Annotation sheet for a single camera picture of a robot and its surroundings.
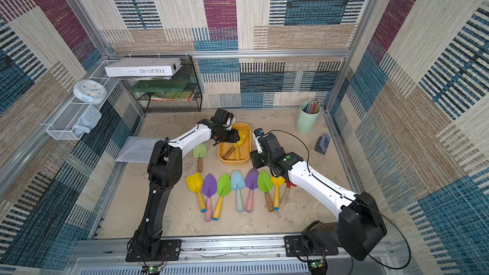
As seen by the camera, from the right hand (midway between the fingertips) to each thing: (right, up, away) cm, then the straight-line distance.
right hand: (255, 151), depth 84 cm
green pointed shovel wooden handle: (+5, -16, +6) cm, 17 cm away
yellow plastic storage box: (-16, 0, +18) cm, 24 cm away
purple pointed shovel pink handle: (-21, -18, +5) cm, 28 cm away
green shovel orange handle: (-14, -18, +5) cm, 24 cm away
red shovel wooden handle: (+14, -19, +3) cm, 24 cm away
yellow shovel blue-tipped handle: (-28, -15, +7) cm, 32 cm away
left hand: (-9, +6, +18) cm, 21 cm away
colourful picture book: (-42, +26, +16) cm, 52 cm away
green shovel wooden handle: (-28, -2, +16) cm, 32 cm away
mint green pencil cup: (+27, +14, +16) cm, 34 cm away
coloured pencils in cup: (+30, +21, +16) cm, 40 cm away
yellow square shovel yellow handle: (+11, -15, +7) cm, 20 cm away
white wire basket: (-68, +15, -11) cm, 70 cm away
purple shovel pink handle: (-1, -15, +6) cm, 16 cm away
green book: (-49, +32, +15) cm, 60 cm away
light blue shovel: (-8, -15, +6) cm, 18 cm away
